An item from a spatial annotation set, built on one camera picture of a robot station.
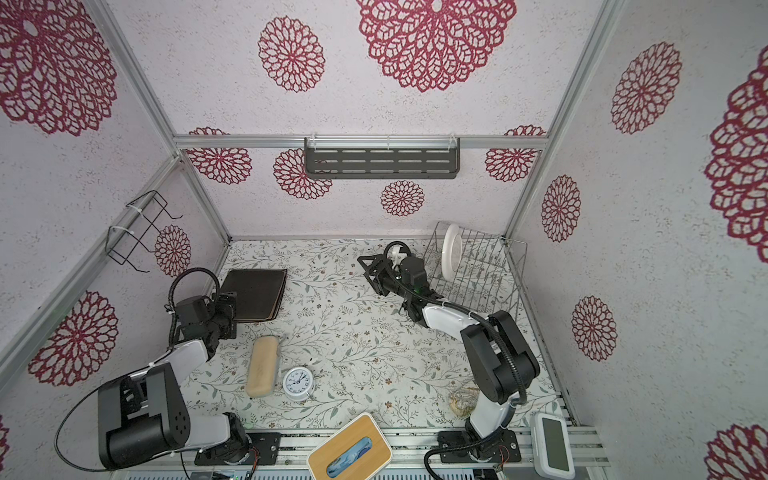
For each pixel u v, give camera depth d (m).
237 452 0.69
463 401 0.78
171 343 0.67
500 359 0.47
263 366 0.84
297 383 0.81
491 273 1.06
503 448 0.72
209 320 0.73
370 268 0.78
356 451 0.71
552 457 0.69
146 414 0.43
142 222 0.80
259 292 1.02
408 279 0.69
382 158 0.97
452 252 0.97
